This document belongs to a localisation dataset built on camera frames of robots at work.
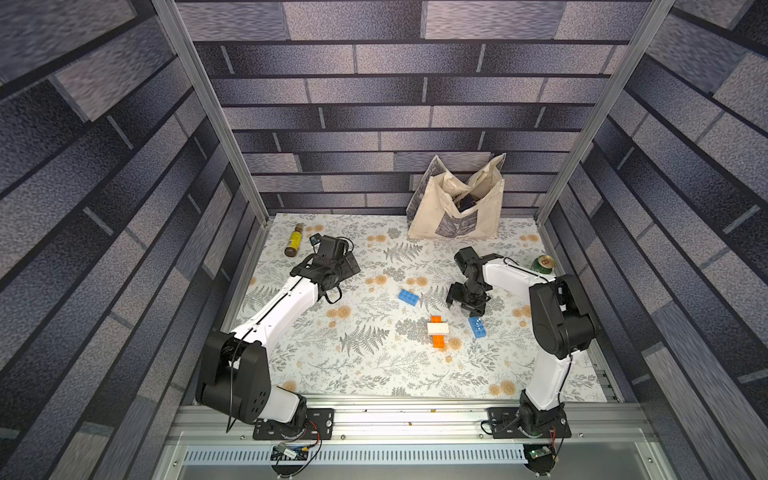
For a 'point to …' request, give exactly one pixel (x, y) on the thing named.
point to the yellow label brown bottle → (295, 240)
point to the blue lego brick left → (408, 297)
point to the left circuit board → (289, 452)
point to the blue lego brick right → (477, 326)
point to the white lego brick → (438, 328)
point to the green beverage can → (543, 264)
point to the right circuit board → (539, 458)
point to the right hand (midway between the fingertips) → (455, 306)
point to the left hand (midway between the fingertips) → (343, 264)
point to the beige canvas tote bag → (443, 207)
